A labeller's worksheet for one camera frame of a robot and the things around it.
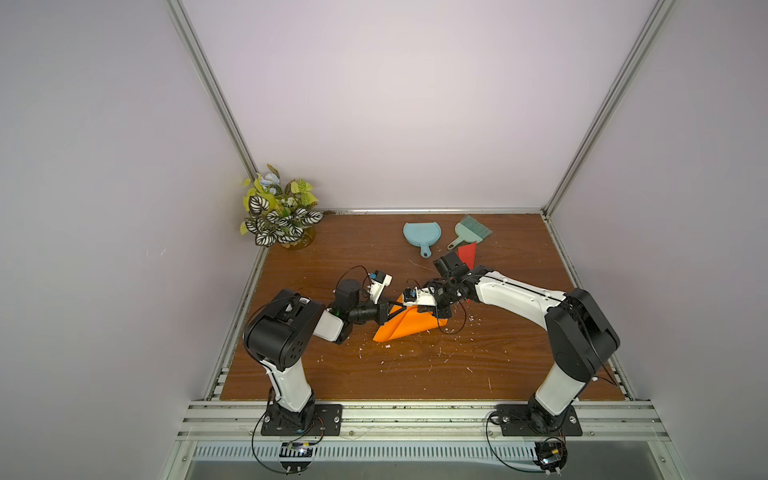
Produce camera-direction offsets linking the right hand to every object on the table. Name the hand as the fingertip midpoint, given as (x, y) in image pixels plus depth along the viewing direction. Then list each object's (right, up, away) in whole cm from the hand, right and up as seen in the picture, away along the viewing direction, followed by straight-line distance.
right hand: (420, 297), depth 88 cm
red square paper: (+19, +12, +18) cm, 29 cm away
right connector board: (+30, -34, -18) cm, 49 cm away
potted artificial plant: (-43, +26, +1) cm, 50 cm away
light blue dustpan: (+3, +19, +26) cm, 33 cm away
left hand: (-4, -3, -2) cm, 6 cm away
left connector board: (-32, -34, -17) cm, 50 cm away
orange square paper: (-4, -7, -2) cm, 8 cm away
